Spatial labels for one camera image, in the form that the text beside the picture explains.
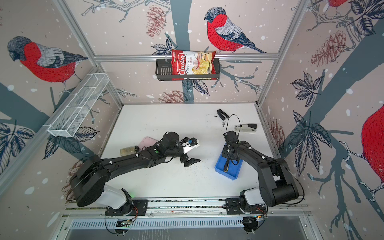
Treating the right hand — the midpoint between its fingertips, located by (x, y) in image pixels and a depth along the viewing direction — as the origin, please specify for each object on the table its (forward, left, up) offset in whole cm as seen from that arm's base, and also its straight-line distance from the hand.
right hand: (226, 155), depth 91 cm
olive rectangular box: (-1, +61, +5) cm, 61 cm away
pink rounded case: (+6, +52, +4) cm, 52 cm away
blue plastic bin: (-9, -3, -1) cm, 9 cm away
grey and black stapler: (+20, -16, +2) cm, 25 cm away
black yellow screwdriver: (-7, +1, +1) cm, 7 cm away
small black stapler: (+36, +3, +1) cm, 36 cm away
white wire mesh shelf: (+10, +81, +34) cm, 89 cm away
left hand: (-6, +18, +15) cm, 24 cm away
